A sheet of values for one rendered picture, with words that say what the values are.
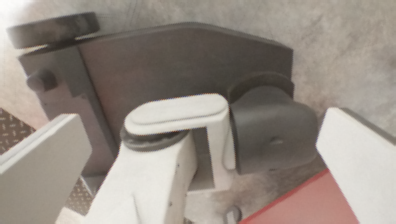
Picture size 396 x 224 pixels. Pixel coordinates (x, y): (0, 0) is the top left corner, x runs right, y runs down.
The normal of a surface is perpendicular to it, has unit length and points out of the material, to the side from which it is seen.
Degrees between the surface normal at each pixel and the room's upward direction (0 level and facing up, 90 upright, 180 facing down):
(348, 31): 0
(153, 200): 90
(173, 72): 0
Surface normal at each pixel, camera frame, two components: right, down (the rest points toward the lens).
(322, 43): 0.04, 0.48
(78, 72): 0.73, 0.24
